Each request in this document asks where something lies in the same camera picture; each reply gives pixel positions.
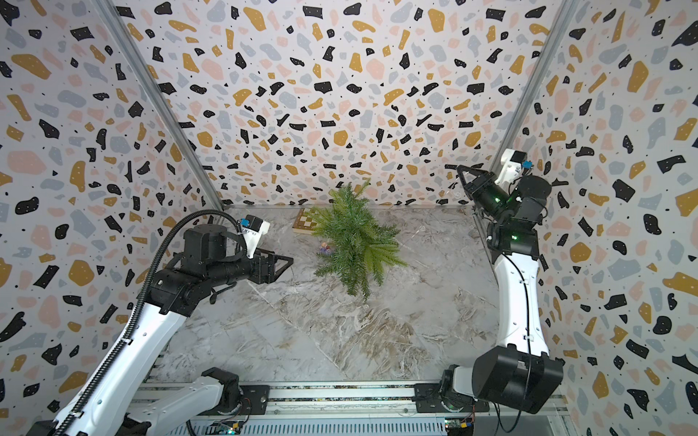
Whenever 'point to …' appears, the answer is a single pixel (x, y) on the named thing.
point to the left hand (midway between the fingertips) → (285, 256)
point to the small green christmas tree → (360, 248)
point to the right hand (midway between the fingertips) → (457, 168)
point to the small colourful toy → (325, 249)
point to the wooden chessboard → (306, 221)
